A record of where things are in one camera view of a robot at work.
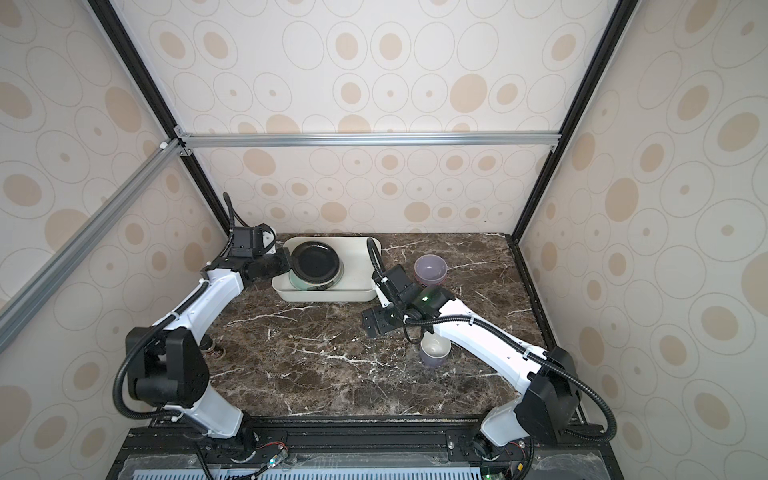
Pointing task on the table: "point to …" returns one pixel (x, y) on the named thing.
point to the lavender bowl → (430, 269)
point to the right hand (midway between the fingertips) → (379, 317)
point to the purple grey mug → (433, 349)
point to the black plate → (314, 262)
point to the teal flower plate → (301, 285)
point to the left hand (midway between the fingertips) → (300, 252)
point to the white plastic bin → (355, 285)
